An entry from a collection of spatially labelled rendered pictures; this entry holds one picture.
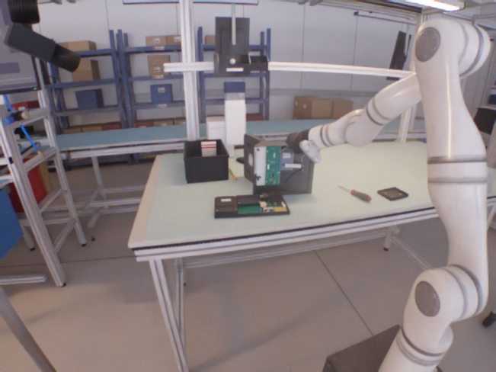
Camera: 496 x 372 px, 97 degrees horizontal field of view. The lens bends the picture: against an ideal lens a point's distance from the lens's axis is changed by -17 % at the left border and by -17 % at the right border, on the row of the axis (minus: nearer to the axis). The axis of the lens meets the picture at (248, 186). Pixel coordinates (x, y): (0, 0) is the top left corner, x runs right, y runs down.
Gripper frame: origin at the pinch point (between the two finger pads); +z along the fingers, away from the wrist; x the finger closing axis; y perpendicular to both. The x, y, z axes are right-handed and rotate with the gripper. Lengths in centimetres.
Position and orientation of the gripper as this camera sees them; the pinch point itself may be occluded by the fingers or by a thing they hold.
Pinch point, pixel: (280, 152)
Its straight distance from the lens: 98.9
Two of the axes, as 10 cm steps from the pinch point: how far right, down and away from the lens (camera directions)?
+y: 5.1, -8.0, 3.2
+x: -7.0, -6.0, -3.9
